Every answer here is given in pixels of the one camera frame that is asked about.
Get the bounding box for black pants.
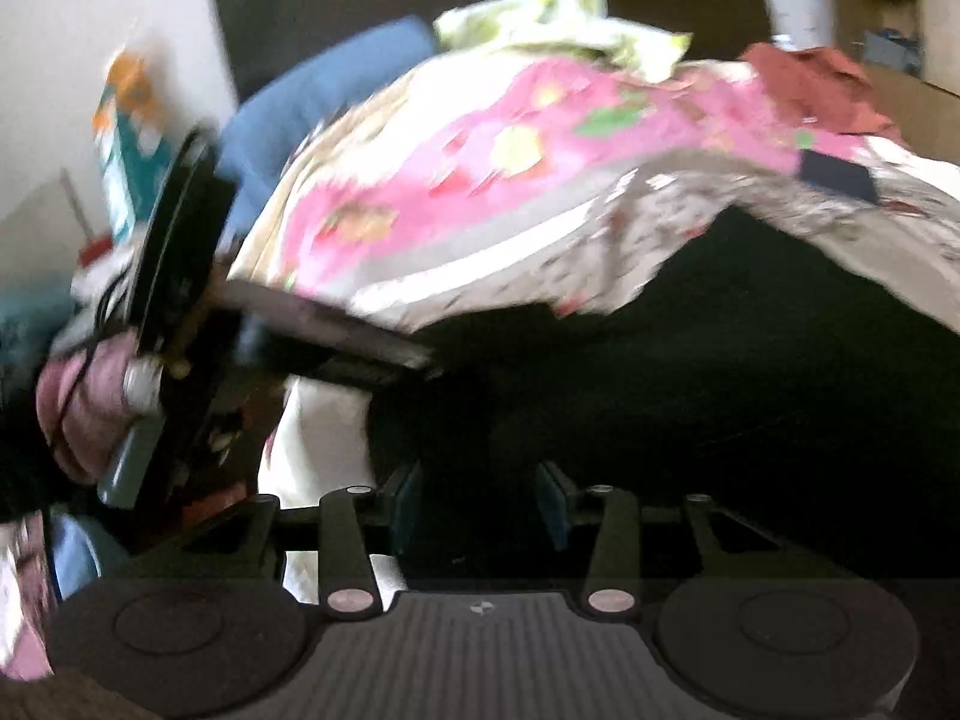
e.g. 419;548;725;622
368;208;958;589

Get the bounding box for left gloved hand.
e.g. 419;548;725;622
36;330;163;484

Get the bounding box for blue pillow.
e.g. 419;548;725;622
217;16;436;244

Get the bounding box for pink cartoon quilt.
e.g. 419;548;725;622
231;50;869;296

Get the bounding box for dark blue phone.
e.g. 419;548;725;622
797;149;880;205

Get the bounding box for floral beige bedspread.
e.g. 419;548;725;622
224;141;960;616

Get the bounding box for green floral pillow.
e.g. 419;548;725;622
433;0;693;83

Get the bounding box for red-brown garment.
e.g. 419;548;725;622
740;43;903;143

